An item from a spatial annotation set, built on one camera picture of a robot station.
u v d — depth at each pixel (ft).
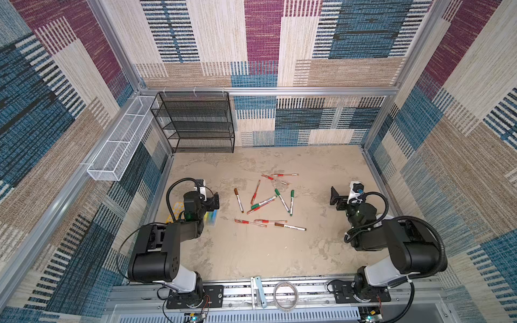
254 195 3.32
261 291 2.39
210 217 3.05
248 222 3.01
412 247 1.52
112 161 3.03
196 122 3.63
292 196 3.26
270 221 3.02
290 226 2.93
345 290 2.44
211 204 2.61
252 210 3.13
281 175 3.55
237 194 3.33
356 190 2.49
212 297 2.39
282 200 3.24
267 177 3.54
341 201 2.64
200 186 2.66
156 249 1.63
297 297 2.41
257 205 3.17
